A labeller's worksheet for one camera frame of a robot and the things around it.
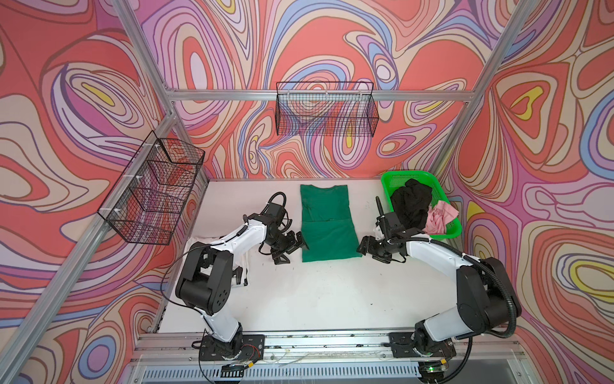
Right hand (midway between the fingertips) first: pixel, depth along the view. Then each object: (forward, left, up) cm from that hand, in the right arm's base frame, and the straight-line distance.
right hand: (368, 257), depth 90 cm
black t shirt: (+22, -21, +5) cm, 31 cm away
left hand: (+1, +24, +5) cm, 24 cm away
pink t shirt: (+18, -33, +1) cm, 37 cm away
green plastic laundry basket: (+38, -18, +3) cm, 42 cm away
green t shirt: (+16, +14, 0) cm, 22 cm away
